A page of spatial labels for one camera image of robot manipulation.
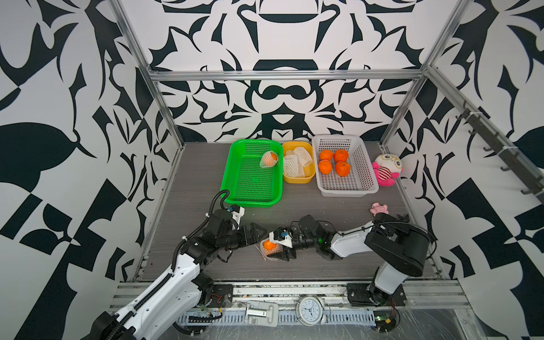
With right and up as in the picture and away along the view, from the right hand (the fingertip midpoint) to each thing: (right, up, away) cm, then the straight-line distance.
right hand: (267, 241), depth 81 cm
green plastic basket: (-9, +19, +21) cm, 30 cm away
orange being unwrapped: (+29, +33, +27) cm, 52 cm away
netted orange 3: (+35, +27, +22) cm, 50 cm away
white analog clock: (+14, -18, -12) cm, 26 cm away
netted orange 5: (0, +32, +24) cm, 40 cm away
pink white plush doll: (+56, +27, +21) cm, 66 cm away
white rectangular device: (-2, -19, -12) cm, 22 cm away
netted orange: (+36, +33, +26) cm, 55 cm away
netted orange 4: (+1, -2, -3) cm, 3 cm away
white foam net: (+10, +28, +16) cm, 34 cm away
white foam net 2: (+17, +33, +24) cm, 45 cm away
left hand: (-4, +5, -2) cm, 6 cm away
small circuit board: (+39, -23, -10) cm, 46 cm away
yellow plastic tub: (+20, +26, +26) cm, 42 cm away
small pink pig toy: (+47, +10, +12) cm, 49 cm away
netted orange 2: (+27, +28, +22) cm, 45 cm away
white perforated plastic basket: (+44, +22, +21) cm, 54 cm away
